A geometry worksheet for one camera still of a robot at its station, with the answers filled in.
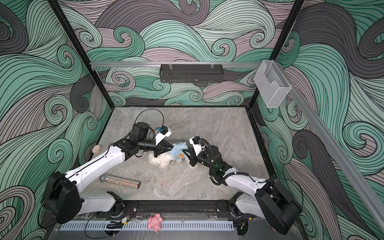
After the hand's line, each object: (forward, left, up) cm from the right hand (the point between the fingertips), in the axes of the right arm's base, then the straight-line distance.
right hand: (184, 150), depth 78 cm
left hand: (0, +6, +4) cm, 7 cm away
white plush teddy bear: (-6, +11, 0) cm, 13 cm away
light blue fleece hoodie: (-3, +3, +2) cm, 5 cm away
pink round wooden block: (+6, +57, -12) cm, 58 cm away
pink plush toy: (-31, +13, -11) cm, 35 cm away
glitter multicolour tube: (-13, +37, -11) cm, 41 cm away
